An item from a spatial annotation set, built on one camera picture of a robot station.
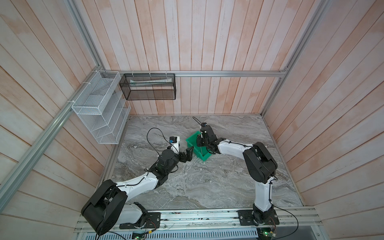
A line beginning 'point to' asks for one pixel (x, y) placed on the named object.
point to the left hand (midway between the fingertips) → (188, 148)
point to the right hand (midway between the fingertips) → (198, 138)
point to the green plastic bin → (201, 152)
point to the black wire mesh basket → (149, 86)
